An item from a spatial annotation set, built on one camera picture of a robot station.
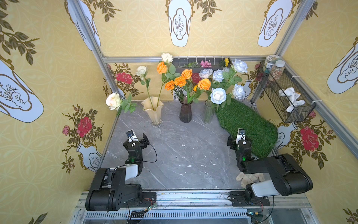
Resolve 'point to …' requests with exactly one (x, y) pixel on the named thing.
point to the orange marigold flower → (170, 85)
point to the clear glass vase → (209, 112)
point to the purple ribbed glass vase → (186, 115)
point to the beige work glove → (246, 179)
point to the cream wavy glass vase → (153, 105)
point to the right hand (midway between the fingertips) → (241, 135)
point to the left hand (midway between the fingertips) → (131, 136)
